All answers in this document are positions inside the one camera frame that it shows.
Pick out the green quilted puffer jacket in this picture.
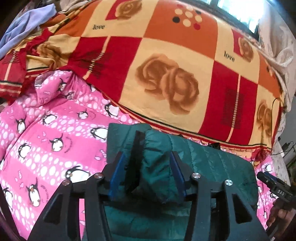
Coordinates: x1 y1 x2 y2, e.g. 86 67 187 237
78 122 260 241

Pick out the person's right hand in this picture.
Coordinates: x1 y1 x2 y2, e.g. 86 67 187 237
266 199 295 236

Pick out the pink penguin quilt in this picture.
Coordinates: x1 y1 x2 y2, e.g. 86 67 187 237
1 71 274 240

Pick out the right beige curtain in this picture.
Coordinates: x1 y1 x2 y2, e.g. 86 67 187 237
256 4 296 112

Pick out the red orange rose blanket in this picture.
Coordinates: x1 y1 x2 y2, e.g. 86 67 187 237
1 1 283 158

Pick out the lavender garment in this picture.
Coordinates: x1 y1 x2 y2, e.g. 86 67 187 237
1 4 57 58

